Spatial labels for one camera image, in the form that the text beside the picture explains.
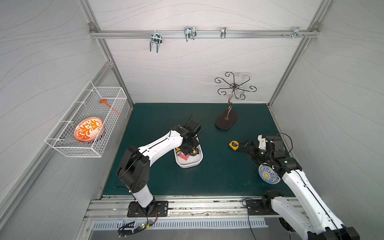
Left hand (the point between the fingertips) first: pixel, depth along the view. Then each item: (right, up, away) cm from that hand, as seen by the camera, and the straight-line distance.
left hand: (195, 147), depth 85 cm
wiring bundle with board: (-23, -33, -17) cm, 44 cm away
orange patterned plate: (-47, +12, -21) cm, 53 cm away
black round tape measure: (0, -2, -1) cm, 3 cm away
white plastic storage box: (-2, -9, +5) cm, 10 cm away
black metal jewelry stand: (+24, +16, +25) cm, 39 cm away
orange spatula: (-49, +26, -6) cm, 56 cm away
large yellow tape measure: (+25, 0, +10) cm, 27 cm away
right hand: (+26, +1, -6) cm, 26 cm away
